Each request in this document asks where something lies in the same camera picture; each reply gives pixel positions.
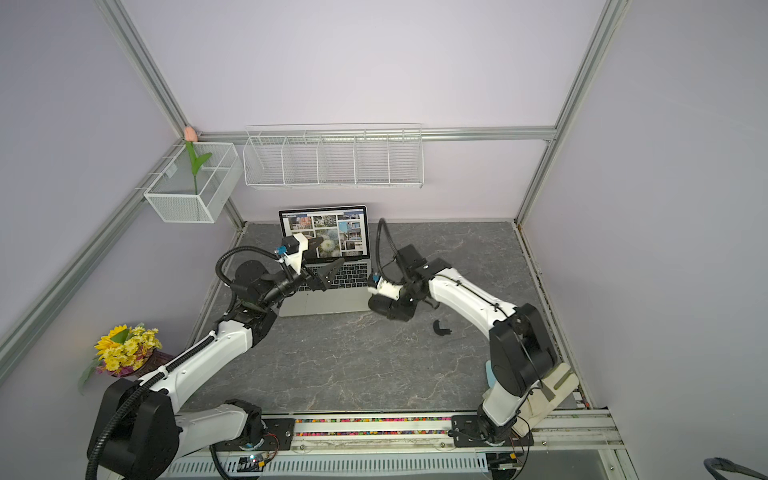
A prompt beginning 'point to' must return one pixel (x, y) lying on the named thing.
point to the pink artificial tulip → (197, 163)
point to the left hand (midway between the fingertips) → (333, 249)
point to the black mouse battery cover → (440, 331)
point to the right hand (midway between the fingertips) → (396, 301)
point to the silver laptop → (345, 233)
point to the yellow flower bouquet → (127, 352)
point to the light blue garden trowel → (490, 374)
